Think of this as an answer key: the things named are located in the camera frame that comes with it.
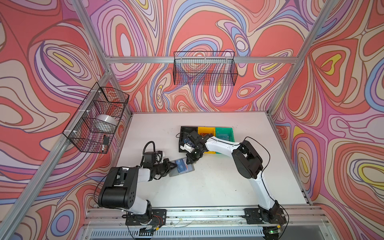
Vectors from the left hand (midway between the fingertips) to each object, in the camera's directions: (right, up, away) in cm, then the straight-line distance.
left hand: (177, 164), depth 90 cm
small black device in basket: (-34, +16, -17) cm, 41 cm away
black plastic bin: (+4, +20, +17) cm, 27 cm away
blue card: (+2, -1, 0) cm, 2 cm away
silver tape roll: (-33, +25, -20) cm, 46 cm away
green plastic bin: (+33, +18, +15) cm, 40 cm away
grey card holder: (+7, -2, +1) cm, 8 cm away
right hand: (+7, -1, +3) cm, 8 cm away
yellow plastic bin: (+18, +20, +9) cm, 28 cm away
